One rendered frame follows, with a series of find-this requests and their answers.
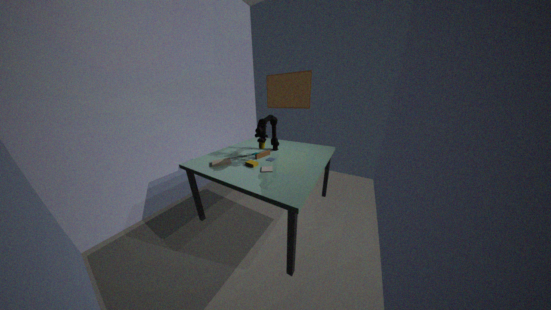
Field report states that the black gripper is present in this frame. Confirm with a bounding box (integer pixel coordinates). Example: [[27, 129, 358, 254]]
[[257, 132, 268, 143]]

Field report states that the tan rectangular block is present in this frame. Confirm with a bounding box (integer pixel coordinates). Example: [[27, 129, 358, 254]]
[[212, 158, 231, 167]]

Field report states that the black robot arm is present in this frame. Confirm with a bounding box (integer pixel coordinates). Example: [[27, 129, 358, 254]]
[[255, 115, 279, 151]]

